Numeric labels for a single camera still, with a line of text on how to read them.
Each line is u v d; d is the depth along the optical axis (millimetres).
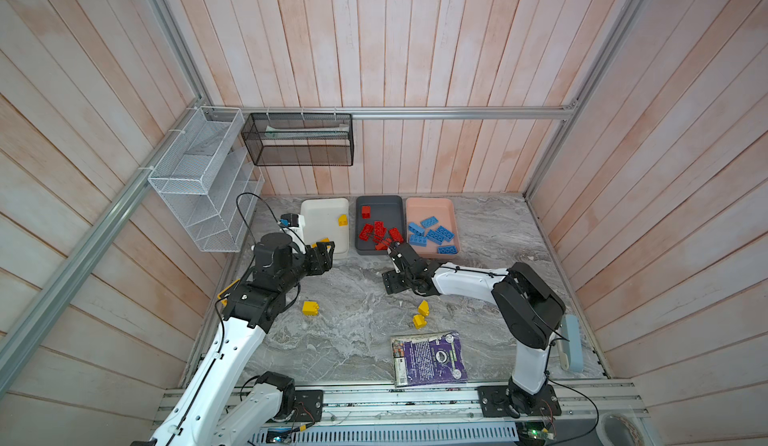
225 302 497
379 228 1058
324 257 644
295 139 1044
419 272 714
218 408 416
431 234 1052
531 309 487
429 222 1107
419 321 858
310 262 633
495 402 728
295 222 633
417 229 1073
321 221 1112
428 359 787
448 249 1011
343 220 1101
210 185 710
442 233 1071
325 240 1042
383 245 1010
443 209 1154
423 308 880
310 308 886
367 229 1073
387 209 1123
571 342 782
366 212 1132
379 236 1054
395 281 840
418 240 1040
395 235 1060
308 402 740
